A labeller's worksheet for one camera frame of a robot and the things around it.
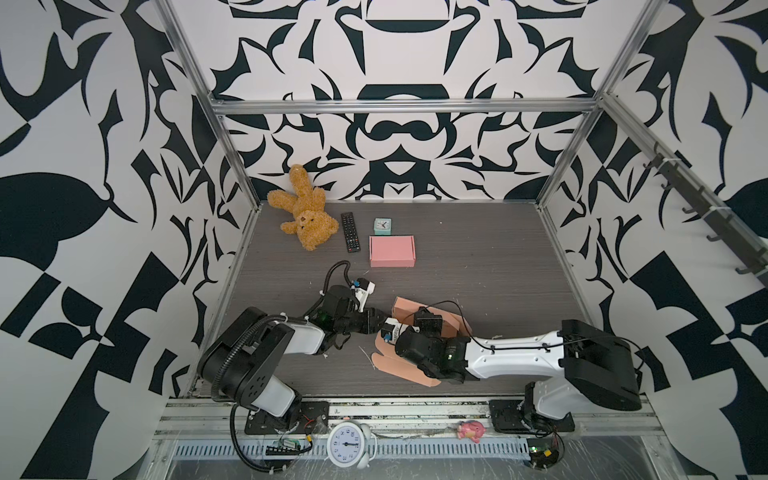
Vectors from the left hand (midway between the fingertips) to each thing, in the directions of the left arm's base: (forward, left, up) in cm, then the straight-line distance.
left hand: (390, 313), depth 87 cm
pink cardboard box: (+23, -2, -2) cm, 23 cm away
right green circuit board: (-33, -35, -6) cm, 48 cm away
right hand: (-1, -9, +6) cm, 11 cm away
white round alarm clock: (-31, +10, -2) cm, 32 cm away
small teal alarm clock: (+35, +1, -3) cm, 35 cm away
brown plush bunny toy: (+30, +25, +5) cm, 40 cm away
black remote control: (+32, +13, -2) cm, 34 cm away
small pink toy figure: (-29, -18, -1) cm, 34 cm away
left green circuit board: (-31, +25, -2) cm, 40 cm away
